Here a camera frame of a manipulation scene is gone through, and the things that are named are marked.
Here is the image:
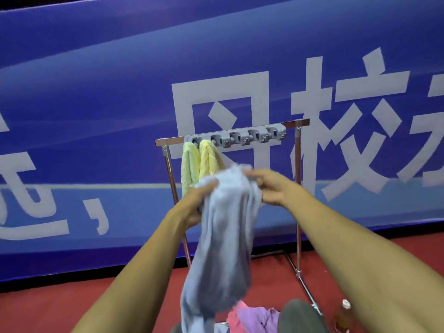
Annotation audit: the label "person's left hand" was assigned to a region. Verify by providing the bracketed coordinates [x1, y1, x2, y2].
[177, 180, 220, 229]

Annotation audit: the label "grey trousers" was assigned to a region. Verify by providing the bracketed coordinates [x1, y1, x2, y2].
[170, 298, 330, 333]

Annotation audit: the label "pink towel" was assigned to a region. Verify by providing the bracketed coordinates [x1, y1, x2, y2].
[225, 301, 249, 333]

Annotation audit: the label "person's left forearm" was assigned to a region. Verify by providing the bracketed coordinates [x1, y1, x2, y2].
[71, 208, 195, 333]

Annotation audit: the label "person's right hand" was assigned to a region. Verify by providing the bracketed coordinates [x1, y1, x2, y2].
[242, 168, 306, 209]

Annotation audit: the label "person's right forearm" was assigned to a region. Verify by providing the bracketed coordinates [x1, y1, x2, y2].
[288, 190, 444, 333]

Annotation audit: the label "chrome metal rack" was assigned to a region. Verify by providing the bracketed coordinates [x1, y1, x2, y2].
[155, 118, 325, 318]

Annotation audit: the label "grey plastic hook rail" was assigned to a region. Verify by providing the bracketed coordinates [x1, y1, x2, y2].
[184, 123, 288, 149]

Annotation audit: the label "light green towel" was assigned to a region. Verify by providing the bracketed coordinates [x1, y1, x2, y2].
[181, 142, 201, 200]

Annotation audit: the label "blue printed banner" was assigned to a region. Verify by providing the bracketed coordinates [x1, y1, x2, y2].
[0, 0, 444, 283]

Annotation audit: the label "purple towel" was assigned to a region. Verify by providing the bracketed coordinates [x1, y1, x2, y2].
[235, 307, 281, 333]

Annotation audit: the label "yellow towel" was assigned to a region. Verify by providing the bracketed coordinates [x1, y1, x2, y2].
[198, 139, 226, 179]

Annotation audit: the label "bottle of amber liquid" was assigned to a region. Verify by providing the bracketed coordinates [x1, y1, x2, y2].
[333, 299, 354, 333]

